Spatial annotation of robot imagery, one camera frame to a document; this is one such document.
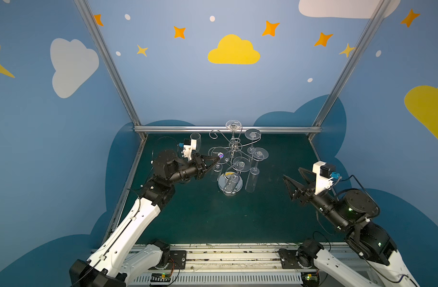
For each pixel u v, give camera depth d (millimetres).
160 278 731
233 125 783
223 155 651
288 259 747
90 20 707
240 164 663
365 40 781
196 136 933
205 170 590
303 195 498
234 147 736
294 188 514
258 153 718
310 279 733
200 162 566
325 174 456
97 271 369
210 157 629
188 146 626
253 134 765
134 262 512
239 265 734
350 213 405
